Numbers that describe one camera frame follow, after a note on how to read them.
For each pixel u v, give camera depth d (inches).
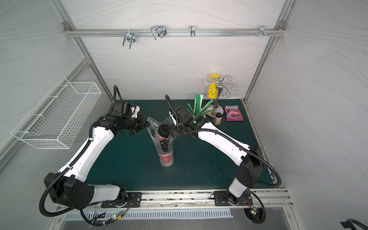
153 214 27.6
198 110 38.8
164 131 31.6
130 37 30.9
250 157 17.5
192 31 30.6
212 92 42.4
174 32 30.2
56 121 26.9
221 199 27.6
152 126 32.0
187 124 22.5
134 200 29.0
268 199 29.3
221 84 35.7
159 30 30.1
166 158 30.3
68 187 14.9
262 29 30.1
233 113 42.5
